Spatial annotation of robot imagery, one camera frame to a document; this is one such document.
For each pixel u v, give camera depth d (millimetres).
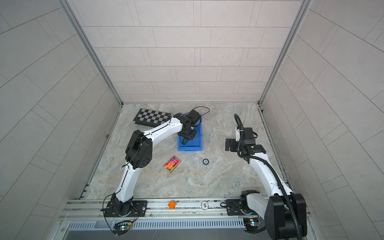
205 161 867
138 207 709
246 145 617
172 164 842
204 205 723
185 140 885
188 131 719
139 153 544
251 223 680
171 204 712
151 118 1024
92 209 711
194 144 939
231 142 738
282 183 426
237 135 750
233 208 710
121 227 648
